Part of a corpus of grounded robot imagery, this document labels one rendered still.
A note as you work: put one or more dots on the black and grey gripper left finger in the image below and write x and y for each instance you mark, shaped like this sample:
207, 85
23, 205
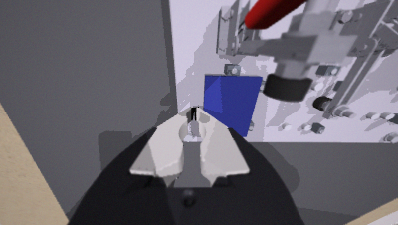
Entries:
158, 153

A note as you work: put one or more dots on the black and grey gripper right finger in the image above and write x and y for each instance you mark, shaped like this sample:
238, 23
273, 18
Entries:
225, 153

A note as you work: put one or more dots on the blue flat plate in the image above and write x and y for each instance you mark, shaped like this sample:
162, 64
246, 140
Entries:
231, 99

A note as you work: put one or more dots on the white fixture plate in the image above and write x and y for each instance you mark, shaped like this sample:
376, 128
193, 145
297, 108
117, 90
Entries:
194, 26

